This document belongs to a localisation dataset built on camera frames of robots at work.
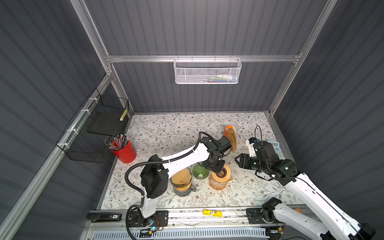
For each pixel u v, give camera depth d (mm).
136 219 722
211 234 770
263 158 554
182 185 693
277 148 963
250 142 680
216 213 737
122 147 881
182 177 749
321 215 427
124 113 836
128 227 688
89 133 725
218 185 844
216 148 576
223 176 765
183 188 724
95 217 709
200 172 879
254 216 726
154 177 469
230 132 963
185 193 788
